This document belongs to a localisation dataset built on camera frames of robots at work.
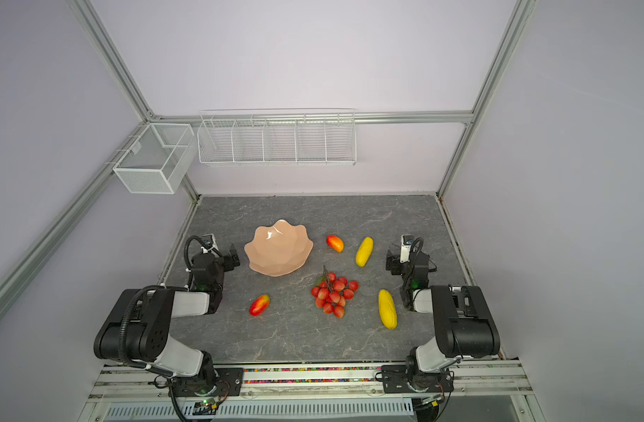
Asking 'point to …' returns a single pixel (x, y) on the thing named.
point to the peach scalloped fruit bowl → (279, 249)
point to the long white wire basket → (277, 137)
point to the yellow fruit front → (387, 309)
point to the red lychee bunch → (331, 293)
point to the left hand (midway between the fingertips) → (221, 249)
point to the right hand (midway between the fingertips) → (404, 251)
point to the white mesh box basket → (155, 161)
